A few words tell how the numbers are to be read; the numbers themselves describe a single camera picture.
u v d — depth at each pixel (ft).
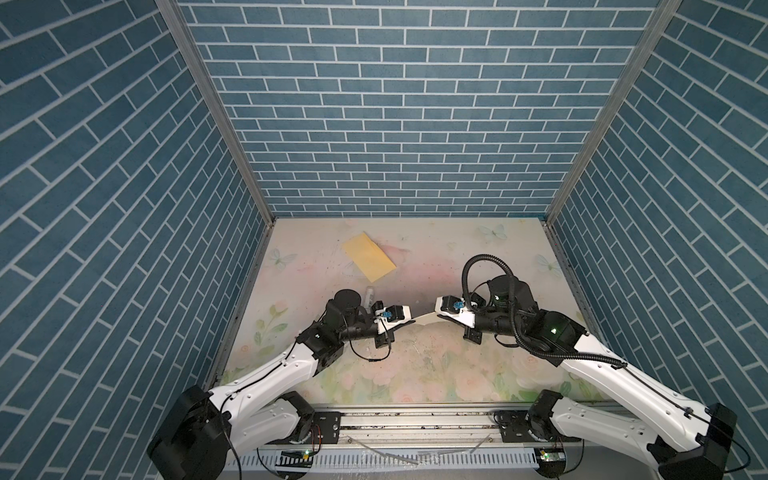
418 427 2.47
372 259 3.57
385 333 2.17
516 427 2.40
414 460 2.31
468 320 1.96
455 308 1.86
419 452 2.32
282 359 1.71
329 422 2.43
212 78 2.72
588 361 1.53
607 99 2.90
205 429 1.29
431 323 2.56
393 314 1.99
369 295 3.17
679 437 1.31
